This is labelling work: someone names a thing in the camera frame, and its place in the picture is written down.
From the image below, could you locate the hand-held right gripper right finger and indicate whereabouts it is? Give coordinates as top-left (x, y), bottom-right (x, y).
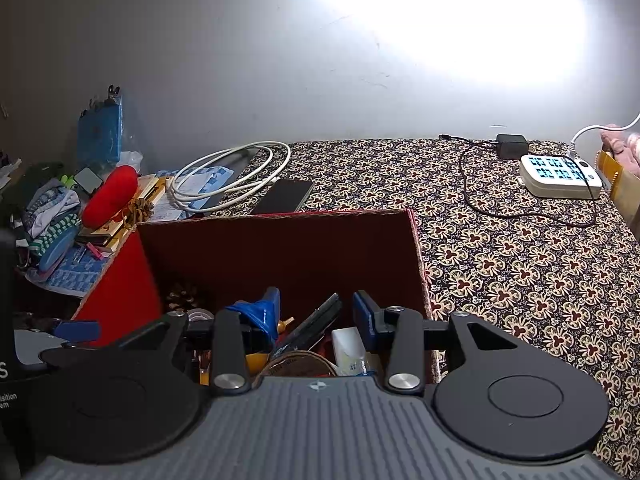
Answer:
top-left (352, 290), bottom-right (533, 394)

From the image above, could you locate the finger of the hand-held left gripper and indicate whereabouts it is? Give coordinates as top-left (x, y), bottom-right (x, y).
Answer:
top-left (52, 319), bottom-right (101, 343)

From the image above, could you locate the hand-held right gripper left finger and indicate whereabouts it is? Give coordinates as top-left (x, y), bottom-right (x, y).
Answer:
top-left (40, 286), bottom-right (283, 394)

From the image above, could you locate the black electronic device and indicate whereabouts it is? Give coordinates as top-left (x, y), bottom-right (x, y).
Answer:
top-left (270, 292), bottom-right (343, 363)

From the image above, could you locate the red cardboard box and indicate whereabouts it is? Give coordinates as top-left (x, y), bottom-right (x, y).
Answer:
top-left (70, 208), bottom-right (442, 386)

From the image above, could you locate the brown packing tape roll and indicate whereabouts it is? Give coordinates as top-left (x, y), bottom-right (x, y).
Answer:
top-left (257, 350), bottom-right (341, 378)

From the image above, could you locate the blue printed sheet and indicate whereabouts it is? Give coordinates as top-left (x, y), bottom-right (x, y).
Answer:
top-left (27, 245), bottom-right (111, 298)

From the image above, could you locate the blue oval case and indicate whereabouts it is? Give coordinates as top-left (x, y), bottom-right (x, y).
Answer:
top-left (37, 230), bottom-right (81, 273)

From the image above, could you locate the pine cone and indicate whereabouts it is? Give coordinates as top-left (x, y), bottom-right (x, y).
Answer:
top-left (165, 282), bottom-right (201, 313)
top-left (127, 197), bottom-right (155, 223)

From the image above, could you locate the wooden box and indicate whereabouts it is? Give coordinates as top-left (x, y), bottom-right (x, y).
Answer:
top-left (75, 175), bottom-right (168, 253)

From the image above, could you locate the black smartphone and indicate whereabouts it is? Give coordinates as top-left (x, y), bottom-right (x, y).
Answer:
top-left (248, 178), bottom-right (315, 216)

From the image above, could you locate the pile of clothes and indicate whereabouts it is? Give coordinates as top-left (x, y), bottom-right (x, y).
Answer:
top-left (0, 160), bottom-right (83, 261)

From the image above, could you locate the red pouch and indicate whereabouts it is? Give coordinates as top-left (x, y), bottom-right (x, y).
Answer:
top-left (81, 165), bottom-right (139, 229)

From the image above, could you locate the floral patterned tablecloth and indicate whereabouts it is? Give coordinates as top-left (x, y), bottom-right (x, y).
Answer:
top-left (205, 139), bottom-right (640, 478)

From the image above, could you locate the blue printed paper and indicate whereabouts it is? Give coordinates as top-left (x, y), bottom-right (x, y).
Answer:
top-left (170, 164), bottom-right (236, 211)

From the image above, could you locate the dark grey tablet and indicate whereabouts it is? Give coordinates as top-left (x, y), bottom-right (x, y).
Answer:
top-left (202, 147), bottom-right (261, 211)

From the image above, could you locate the blue plastic bag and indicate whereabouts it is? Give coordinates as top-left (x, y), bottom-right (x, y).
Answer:
top-left (76, 85), bottom-right (126, 171)

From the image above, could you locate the black power adapter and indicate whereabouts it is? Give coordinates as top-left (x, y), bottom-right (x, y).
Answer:
top-left (496, 133), bottom-right (530, 160)

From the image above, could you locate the white power strip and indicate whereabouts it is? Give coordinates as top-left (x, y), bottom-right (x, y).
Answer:
top-left (518, 154), bottom-right (603, 199)

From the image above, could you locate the brown paper gift bag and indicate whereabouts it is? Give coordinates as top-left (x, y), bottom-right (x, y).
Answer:
top-left (595, 147), bottom-right (640, 241)

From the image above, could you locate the pink plush toy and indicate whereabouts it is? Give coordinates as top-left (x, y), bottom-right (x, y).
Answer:
top-left (600, 124), bottom-right (640, 176)

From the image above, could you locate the coiled white cable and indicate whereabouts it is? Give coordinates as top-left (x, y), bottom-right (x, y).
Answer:
top-left (167, 141), bottom-right (292, 213)

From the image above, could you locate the black cable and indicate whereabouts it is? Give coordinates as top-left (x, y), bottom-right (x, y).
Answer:
top-left (439, 134), bottom-right (598, 228)

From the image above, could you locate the white power cord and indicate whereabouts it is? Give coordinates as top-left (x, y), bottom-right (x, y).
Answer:
top-left (570, 112), bottom-right (640, 157)

